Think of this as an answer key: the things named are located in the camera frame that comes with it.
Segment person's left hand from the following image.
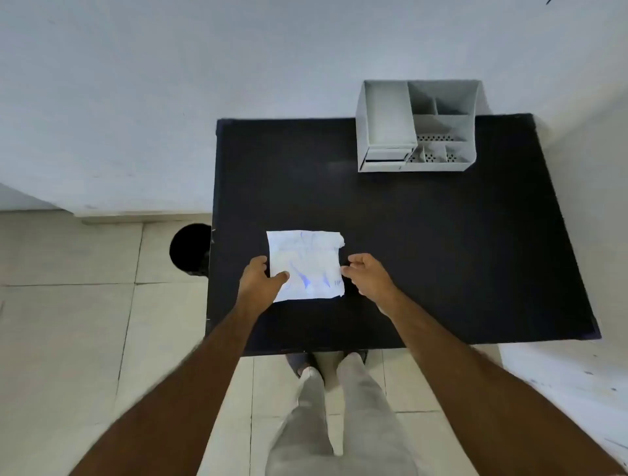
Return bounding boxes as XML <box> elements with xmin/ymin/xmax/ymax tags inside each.
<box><xmin>237</xmin><ymin>255</ymin><xmax>291</xmax><ymax>320</ymax></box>

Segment person's right hand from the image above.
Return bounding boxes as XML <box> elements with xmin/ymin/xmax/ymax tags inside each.
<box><xmin>340</xmin><ymin>252</ymin><xmax>401</xmax><ymax>315</ymax></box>

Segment black round stool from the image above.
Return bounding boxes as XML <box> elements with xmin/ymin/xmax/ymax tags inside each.
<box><xmin>169</xmin><ymin>223</ymin><xmax>213</xmax><ymax>277</ymax></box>

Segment grey desk organizer with drawer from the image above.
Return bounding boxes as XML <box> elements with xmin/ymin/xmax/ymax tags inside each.
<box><xmin>356</xmin><ymin>79</ymin><xmax>480</xmax><ymax>173</ymax></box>

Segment person's right forearm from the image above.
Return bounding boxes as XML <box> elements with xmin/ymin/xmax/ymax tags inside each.
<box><xmin>378</xmin><ymin>292</ymin><xmax>627</xmax><ymax>476</ymax></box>

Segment person's left forearm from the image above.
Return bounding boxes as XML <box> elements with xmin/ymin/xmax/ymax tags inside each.
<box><xmin>68</xmin><ymin>303</ymin><xmax>270</xmax><ymax>476</ymax></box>

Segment person's grey trousers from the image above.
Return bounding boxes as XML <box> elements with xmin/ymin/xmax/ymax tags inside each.
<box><xmin>264</xmin><ymin>352</ymin><xmax>418</xmax><ymax>476</ymax></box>

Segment dark slipper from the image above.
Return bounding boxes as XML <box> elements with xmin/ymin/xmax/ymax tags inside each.
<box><xmin>286</xmin><ymin>354</ymin><xmax>320</xmax><ymax>379</ymax></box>

